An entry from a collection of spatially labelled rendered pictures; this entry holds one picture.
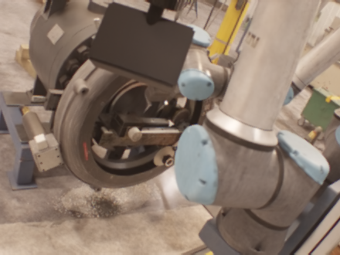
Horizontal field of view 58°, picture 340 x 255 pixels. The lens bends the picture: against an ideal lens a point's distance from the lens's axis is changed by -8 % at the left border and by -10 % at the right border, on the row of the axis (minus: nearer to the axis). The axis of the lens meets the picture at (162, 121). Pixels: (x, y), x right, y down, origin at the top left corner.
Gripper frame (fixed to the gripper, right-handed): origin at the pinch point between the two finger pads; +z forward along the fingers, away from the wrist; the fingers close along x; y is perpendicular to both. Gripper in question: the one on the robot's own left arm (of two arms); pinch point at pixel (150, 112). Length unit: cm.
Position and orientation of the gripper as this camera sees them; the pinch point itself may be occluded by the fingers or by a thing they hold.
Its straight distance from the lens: 118.2
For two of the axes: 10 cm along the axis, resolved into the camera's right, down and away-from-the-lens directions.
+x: -8.6, 0.3, -5.1
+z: -4.1, 5.4, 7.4
